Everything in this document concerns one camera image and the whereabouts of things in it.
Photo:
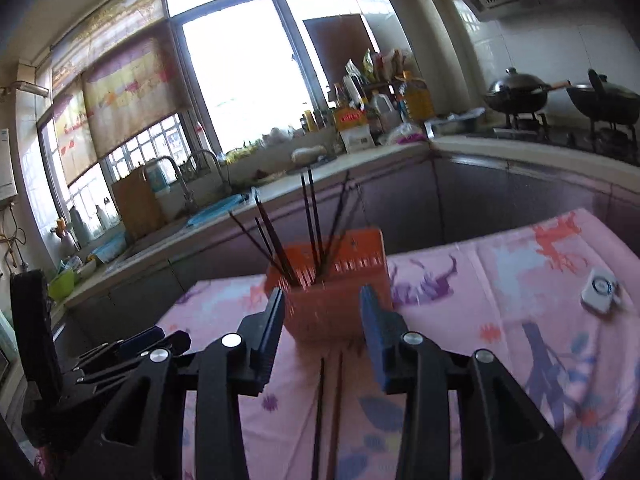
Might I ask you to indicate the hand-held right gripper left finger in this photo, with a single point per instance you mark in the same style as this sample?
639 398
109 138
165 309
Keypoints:
272 325

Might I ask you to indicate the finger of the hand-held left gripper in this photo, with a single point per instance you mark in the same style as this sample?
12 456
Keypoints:
142 336
177 341

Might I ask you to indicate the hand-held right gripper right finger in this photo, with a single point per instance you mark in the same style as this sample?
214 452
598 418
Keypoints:
375 330

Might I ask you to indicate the orange plastic utensil basket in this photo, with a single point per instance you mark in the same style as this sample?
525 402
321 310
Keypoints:
330 305

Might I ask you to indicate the bundle of wooden chopsticks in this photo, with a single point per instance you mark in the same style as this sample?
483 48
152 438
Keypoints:
282 262

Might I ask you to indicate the dark brown chopstick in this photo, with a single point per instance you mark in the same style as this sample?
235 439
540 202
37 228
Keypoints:
318 410

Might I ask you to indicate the green plastic bowl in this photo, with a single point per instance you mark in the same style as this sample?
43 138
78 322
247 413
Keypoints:
61 285

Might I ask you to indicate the pink printed tablecloth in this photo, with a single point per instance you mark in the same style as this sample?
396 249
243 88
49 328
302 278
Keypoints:
450 310

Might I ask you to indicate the blue sink mat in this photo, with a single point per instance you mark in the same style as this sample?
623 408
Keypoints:
215 212

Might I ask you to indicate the wooden cutting board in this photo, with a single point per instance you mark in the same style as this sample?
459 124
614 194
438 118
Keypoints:
135 205

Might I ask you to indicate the steel faucet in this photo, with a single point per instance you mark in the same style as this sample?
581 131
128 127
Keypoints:
182 185
220 170

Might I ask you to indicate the teal label container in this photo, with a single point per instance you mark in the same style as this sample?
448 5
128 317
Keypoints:
159 177

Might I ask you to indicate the white water heater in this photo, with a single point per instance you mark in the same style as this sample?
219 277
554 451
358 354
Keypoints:
6 165

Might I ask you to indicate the white radish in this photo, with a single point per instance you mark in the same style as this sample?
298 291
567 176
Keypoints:
307 154

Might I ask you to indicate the grey kitchen cabinets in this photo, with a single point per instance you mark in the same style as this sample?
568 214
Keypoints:
500 200

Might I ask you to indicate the white bag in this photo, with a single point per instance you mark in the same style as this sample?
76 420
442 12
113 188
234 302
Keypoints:
356 139

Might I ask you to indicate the pink plastic bag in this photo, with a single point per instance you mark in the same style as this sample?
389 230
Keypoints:
402 135

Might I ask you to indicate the printed roller blind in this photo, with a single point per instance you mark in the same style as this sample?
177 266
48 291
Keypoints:
130 95
75 135

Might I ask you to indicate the orange box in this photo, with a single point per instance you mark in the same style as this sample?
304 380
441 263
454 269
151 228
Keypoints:
350 119

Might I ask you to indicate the white plastic jug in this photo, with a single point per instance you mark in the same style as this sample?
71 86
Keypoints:
385 112

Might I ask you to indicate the steel tray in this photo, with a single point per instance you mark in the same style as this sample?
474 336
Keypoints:
452 122

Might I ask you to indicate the white round-button device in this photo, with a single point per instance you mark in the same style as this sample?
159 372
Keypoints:
597 292

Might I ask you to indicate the yellow cooking oil bottle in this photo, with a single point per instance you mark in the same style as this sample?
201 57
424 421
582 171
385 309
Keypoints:
417 100

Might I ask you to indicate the black gas stove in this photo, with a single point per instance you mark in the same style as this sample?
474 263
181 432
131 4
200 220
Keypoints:
550 137

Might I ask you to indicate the row of snack packets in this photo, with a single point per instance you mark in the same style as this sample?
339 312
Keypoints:
380 65

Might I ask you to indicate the brown cardboard panel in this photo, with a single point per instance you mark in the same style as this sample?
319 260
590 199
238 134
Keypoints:
335 50

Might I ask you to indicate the black wok with lid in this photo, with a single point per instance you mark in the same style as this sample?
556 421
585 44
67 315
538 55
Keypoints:
605 102

